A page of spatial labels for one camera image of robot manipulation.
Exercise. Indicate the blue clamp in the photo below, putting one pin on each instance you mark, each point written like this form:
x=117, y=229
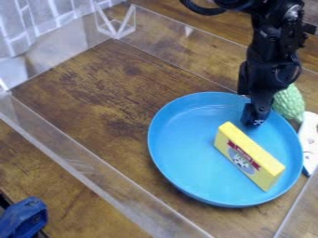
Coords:
x=24, y=218

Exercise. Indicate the clear acrylic enclosure wall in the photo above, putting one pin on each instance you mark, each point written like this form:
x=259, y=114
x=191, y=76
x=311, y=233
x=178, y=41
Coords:
x=79, y=96

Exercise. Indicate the grey checked curtain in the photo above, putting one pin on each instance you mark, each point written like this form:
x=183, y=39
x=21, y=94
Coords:
x=25, y=19

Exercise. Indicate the white toy at right edge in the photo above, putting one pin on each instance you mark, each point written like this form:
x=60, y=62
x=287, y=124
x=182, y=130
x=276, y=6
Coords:
x=307, y=135

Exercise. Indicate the blue round plastic tray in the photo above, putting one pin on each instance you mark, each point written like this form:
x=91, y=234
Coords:
x=180, y=142

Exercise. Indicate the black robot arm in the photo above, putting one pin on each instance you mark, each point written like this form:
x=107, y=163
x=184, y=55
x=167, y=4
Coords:
x=279, y=30

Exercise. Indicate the green bumpy bitter gourd toy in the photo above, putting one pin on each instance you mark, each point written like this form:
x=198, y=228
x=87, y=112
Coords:
x=288, y=103

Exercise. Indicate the yellow butter box toy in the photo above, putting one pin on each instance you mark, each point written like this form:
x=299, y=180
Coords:
x=251, y=159

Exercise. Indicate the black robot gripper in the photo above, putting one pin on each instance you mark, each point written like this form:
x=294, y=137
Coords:
x=260, y=79

